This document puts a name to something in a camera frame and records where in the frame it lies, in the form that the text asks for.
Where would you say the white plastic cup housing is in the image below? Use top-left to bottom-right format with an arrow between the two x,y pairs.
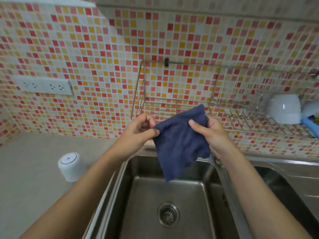
57,152 -> 86,183

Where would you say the person's right hand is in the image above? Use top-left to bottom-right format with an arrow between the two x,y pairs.
188,115 -> 237,161

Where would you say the dark blue cloth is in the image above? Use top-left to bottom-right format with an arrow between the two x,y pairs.
152,104 -> 212,183

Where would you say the white mug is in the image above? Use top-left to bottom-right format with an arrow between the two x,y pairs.
266,94 -> 302,125

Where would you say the metal sink drain strainer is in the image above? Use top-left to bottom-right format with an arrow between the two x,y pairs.
157,201 -> 181,229

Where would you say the stainless steel double sink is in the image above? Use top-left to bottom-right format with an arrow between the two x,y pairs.
82,145 -> 319,239

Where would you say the white detergent bottle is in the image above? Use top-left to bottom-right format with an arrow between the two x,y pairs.
300,98 -> 319,117

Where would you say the person's left hand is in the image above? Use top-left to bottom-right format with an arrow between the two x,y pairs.
109,113 -> 160,162

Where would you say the person's right forearm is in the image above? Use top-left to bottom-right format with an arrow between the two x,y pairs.
219,149 -> 313,239

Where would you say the metal wire dish rack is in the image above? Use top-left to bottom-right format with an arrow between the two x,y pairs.
129,58 -> 319,140

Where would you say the clear drinking glass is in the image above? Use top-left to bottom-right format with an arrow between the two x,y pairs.
247,92 -> 269,116

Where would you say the blue handled brush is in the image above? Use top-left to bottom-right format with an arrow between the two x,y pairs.
300,116 -> 319,139

